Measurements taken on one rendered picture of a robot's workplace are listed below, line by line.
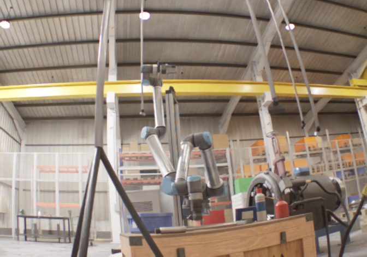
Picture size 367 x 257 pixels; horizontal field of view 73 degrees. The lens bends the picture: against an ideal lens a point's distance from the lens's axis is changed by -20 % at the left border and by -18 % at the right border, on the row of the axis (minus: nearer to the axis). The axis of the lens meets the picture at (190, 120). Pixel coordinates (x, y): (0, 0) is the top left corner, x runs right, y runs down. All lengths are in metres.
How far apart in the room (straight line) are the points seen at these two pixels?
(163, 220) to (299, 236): 0.76
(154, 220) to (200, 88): 9.79
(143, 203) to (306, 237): 1.45
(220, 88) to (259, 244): 10.24
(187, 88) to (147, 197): 8.86
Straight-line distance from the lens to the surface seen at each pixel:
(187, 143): 2.48
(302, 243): 1.64
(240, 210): 2.09
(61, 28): 11.68
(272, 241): 1.51
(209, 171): 2.70
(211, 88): 11.37
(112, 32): 10.53
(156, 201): 2.51
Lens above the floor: 0.50
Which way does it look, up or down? 20 degrees up
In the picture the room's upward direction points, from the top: 6 degrees counter-clockwise
